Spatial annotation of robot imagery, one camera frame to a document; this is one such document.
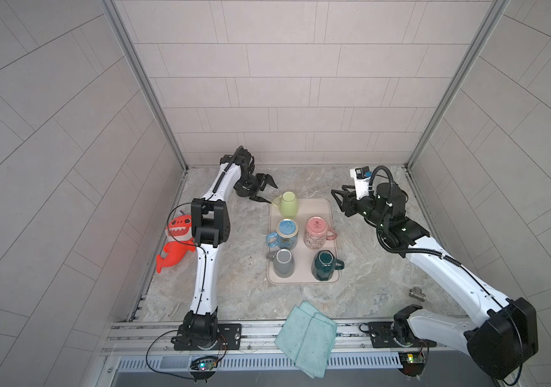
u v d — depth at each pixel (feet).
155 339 2.32
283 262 2.52
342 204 2.24
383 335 2.33
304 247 2.94
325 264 2.47
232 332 2.36
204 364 2.11
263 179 2.91
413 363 2.23
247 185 2.78
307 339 2.30
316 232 2.72
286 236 2.70
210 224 2.05
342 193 2.21
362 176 2.05
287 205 3.08
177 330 2.35
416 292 2.58
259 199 2.90
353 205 2.18
